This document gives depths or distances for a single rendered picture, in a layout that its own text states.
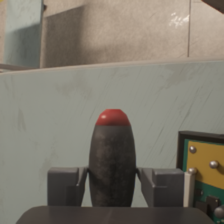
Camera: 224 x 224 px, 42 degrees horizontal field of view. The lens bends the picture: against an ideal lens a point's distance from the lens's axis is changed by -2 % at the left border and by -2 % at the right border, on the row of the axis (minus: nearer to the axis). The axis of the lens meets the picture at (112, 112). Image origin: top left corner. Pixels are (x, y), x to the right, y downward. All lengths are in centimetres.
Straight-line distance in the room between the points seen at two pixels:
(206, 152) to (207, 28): 121
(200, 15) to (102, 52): 67
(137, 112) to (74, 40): 180
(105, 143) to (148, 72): 13
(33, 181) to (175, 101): 26
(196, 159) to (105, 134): 10
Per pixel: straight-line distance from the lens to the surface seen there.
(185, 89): 25
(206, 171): 23
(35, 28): 189
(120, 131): 16
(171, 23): 153
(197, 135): 23
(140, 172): 15
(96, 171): 16
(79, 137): 34
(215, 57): 24
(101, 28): 187
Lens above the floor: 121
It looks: 45 degrees down
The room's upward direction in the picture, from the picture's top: 89 degrees counter-clockwise
